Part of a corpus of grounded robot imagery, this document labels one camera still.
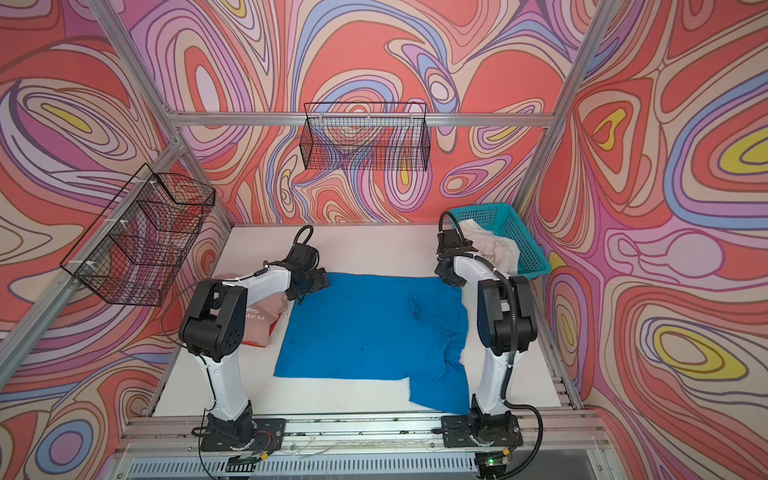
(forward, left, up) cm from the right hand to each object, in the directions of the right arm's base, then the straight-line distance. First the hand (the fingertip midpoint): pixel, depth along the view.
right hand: (454, 279), depth 100 cm
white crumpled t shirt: (+10, -17, +2) cm, 20 cm away
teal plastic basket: (+27, -23, +1) cm, 35 cm away
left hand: (+2, +46, -1) cm, 46 cm away
